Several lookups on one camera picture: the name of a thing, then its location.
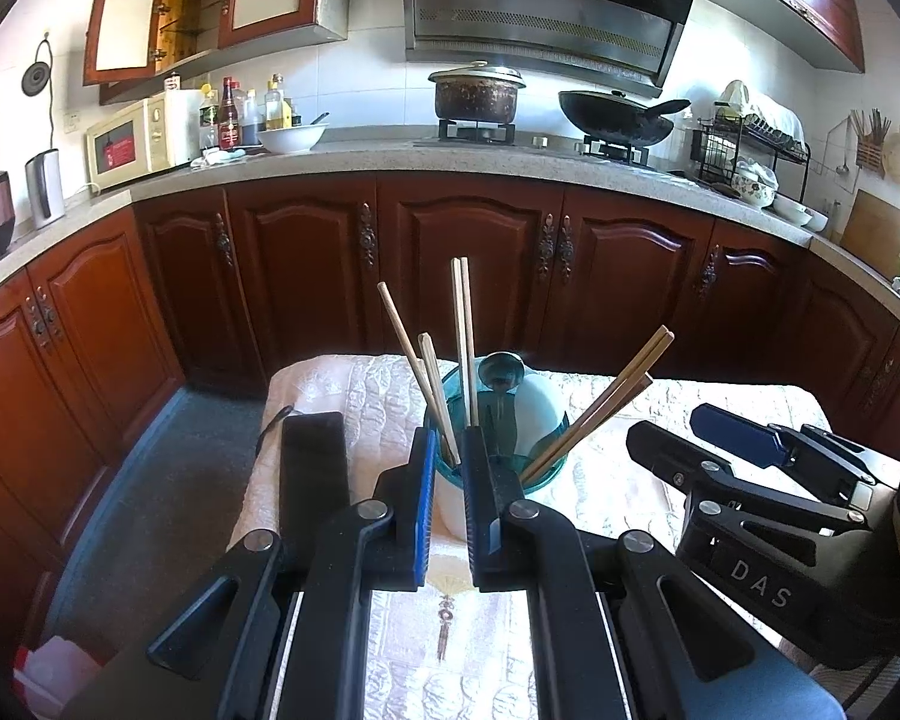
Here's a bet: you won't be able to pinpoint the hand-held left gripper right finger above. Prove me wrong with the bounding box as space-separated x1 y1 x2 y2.
461 424 841 720

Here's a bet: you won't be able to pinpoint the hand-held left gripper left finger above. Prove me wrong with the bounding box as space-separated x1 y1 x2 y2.
67 426 440 720

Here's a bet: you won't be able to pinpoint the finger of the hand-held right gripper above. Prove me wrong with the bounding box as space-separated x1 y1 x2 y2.
690 403 900 511
626 420 871 541

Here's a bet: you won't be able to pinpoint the brown wooden chopstick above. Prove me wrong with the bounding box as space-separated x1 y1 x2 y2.
523 325 672 475
532 331 677 482

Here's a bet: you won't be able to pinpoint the pale green chopstick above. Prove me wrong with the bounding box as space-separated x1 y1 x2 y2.
424 332 464 466
417 334 457 467

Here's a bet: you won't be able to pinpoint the white teal-rimmed utensil holder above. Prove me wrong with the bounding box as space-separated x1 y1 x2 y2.
422 356 571 545

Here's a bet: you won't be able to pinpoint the metal spoon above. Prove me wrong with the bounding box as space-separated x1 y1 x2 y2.
478 351 524 458

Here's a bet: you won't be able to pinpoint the white quilted tablecloth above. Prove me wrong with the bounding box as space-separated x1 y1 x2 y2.
229 352 830 720

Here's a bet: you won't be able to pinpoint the wooden cutting board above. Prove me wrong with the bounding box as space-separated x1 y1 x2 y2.
840 191 900 278

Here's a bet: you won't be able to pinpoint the floral ceramic pot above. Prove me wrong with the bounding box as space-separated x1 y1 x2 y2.
731 161 781 209

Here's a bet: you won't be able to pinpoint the brown wooden base cabinets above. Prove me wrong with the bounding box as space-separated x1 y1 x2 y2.
0 169 900 720

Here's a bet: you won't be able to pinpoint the black wok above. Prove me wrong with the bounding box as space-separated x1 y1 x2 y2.
559 88 692 147

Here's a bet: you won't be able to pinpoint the grey stone countertop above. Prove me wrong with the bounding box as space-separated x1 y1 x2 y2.
0 124 900 308

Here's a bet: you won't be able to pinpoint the gas stove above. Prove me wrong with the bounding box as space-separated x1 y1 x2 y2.
412 120 661 166

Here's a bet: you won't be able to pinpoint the large white bowl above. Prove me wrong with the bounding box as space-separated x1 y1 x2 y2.
256 124 327 155

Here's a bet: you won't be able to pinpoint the red plastic bin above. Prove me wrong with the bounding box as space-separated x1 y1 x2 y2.
11 634 110 720

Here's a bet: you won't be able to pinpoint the dark cooking pot with lid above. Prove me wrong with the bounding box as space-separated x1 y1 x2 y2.
429 61 527 125

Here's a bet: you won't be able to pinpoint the red-label sauce bottle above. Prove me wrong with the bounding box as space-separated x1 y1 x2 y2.
219 77 242 151

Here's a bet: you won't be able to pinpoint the clear plastic bottle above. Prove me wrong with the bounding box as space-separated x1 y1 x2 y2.
199 85 220 151

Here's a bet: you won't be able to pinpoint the steel and black range hood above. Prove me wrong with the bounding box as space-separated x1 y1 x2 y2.
401 0 704 87

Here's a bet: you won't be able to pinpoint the cream microwave oven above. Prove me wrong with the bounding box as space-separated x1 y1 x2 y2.
85 97 203 192

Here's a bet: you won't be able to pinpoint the silver electric kettle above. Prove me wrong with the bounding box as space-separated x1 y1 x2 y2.
25 148 67 230

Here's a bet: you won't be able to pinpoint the black round hanging object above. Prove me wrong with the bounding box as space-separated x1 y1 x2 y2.
21 34 53 98

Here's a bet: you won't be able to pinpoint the black cable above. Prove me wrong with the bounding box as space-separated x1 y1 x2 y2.
261 405 295 457

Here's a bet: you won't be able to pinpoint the black wire dish rack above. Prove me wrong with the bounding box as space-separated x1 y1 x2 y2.
690 79 811 200

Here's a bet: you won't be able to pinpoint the wall-mounted chopstick holder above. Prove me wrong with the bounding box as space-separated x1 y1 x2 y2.
847 109 892 177

